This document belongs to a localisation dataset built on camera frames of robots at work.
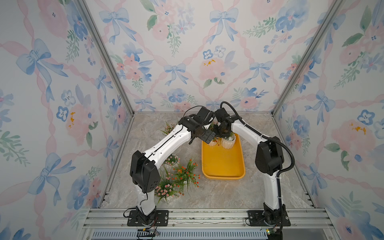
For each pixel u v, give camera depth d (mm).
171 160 781
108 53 872
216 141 896
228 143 950
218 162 913
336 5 688
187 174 733
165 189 690
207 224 732
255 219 731
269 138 567
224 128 722
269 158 551
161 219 735
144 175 451
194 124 567
